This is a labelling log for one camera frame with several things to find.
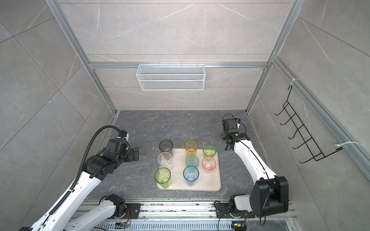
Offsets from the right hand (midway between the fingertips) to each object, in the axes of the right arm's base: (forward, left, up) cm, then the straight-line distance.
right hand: (228, 135), depth 86 cm
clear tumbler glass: (-11, +39, -10) cm, 42 cm away
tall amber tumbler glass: (-6, +23, -3) cm, 24 cm away
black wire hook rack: (-15, -29, +16) cm, 36 cm away
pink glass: (-12, +12, -13) cm, 22 cm away
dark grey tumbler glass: (-5, +38, -3) cm, 38 cm away
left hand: (-10, +56, +6) cm, 57 cm away
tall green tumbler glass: (-20, +40, -14) cm, 47 cm away
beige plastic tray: (-22, +15, -16) cm, 31 cm away
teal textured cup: (-12, +23, -9) cm, 27 cm away
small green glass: (-3, +11, -13) cm, 17 cm away
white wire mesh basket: (+41, +36, +15) cm, 57 cm away
